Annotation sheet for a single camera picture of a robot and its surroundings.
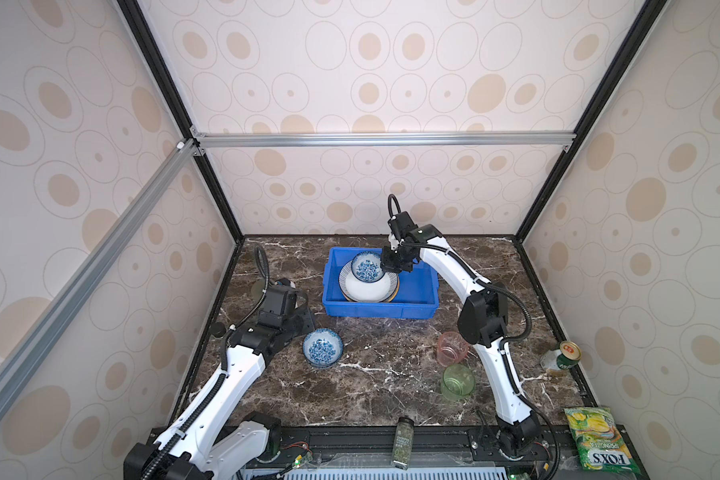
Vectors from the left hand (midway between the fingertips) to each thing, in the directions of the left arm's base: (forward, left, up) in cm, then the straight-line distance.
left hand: (318, 311), depth 80 cm
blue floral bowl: (-5, 0, -14) cm, 14 cm away
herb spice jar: (-29, -22, -12) cm, 38 cm away
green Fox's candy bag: (-29, -69, -13) cm, 76 cm away
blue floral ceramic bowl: (+22, -13, -9) cm, 27 cm away
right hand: (+20, -18, -7) cm, 28 cm away
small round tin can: (-9, -67, -7) cm, 68 cm away
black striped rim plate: (+14, -22, -11) cm, 28 cm away
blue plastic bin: (+16, -30, -18) cm, 39 cm away
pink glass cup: (-4, -39, -16) cm, 42 cm away
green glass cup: (-14, -39, -16) cm, 44 cm away
